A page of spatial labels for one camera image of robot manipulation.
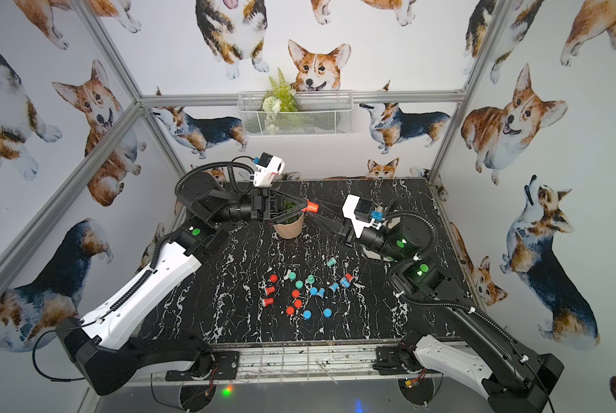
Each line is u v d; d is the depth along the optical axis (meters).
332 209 0.53
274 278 0.91
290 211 0.51
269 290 0.87
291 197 0.51
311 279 0.88
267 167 0.52
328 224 0.48
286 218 0.52
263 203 0.49
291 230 0.95
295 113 0.87
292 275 0.92
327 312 0.84
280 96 0.82
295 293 0.88
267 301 0.85
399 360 0.67
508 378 0.39
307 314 0.84
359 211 0.41
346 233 0.47
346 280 0.89
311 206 0.51
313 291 0.88
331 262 0.95
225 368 0.73
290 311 0.84
